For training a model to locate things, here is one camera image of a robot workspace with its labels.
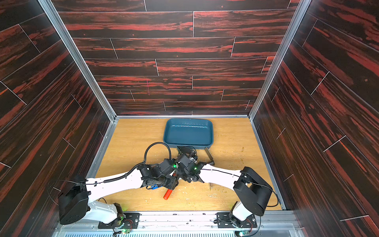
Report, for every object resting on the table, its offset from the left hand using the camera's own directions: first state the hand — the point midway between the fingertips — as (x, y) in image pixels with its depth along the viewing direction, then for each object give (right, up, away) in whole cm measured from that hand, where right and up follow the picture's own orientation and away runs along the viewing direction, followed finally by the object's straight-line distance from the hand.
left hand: (177, 184), depth 80 cm
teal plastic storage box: (+14, +28, +29) cm, 43 cm away
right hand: (0, +6, +7) cm, 9 cm away
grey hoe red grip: (-4, -3, -4) cm, 6 cm away
